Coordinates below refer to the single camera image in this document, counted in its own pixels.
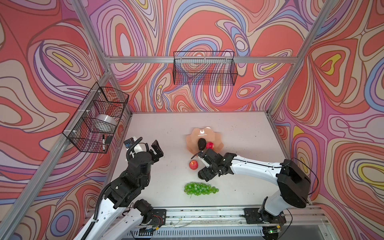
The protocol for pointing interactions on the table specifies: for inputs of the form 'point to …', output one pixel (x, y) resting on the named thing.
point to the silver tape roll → (110, 119)
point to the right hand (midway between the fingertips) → (209, 174)
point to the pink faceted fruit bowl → (192, 139)
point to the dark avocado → (201, 143)
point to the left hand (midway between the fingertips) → (152, 145)
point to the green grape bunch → (198, 189)
